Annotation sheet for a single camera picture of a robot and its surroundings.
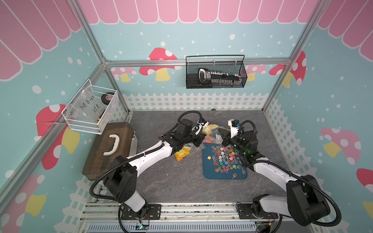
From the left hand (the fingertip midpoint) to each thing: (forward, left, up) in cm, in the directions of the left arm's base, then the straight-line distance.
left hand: (204, 135), depth 82 cm
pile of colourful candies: (-6, -15, -18) cm, 24 cm away
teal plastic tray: (-14, -4, -19) cm, 24 cm away
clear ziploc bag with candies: (+1, -4, +1) cm, 4 cm away
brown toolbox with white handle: (-5, +48, +2) cm, 49 cm away
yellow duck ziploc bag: (-2, +12, -16) cm, 20 cm away
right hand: (+3, -8, +3) cm, 9 cm away
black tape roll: (+15, +56, +14) cm, 59 cm away
